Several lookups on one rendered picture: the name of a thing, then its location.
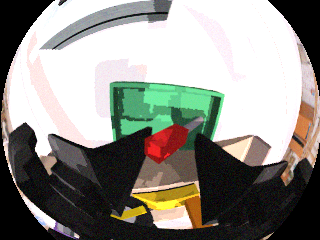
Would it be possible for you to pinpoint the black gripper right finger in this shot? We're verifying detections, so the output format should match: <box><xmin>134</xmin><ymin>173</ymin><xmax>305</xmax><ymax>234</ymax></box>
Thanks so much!
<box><xmin>193</xmin><ymin>133</ymin><xmax>288</xmax><ymax>225</ymax></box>

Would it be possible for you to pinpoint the yellow wedge chock with orange handle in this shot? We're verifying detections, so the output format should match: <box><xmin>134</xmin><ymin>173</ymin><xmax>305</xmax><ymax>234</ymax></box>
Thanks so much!
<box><xmin>132</xmin><ymin>183</ymin><xmax>213</xmax><ymax>228</ymax></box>

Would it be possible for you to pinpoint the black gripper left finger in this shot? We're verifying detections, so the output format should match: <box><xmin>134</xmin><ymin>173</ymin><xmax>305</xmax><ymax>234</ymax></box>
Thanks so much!
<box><xmin>47</xmin><ymin>125</ymin><xmax>152</xmax><ymax>217</ymax></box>

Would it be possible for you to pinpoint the red-headed metal pin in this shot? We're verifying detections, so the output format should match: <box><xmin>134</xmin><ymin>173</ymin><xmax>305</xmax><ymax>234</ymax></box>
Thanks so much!
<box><xmin>144</xmin><ymin>117</ymin><xmax>203</xmax><ymax>164</ymax></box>

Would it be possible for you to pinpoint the purple wheeled trolley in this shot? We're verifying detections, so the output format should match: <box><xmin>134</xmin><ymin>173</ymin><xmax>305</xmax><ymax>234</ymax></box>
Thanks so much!
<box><xmin>53</xmin><ymin>196</ymin><xmax>157</xmax><ymax>240</ymax></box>

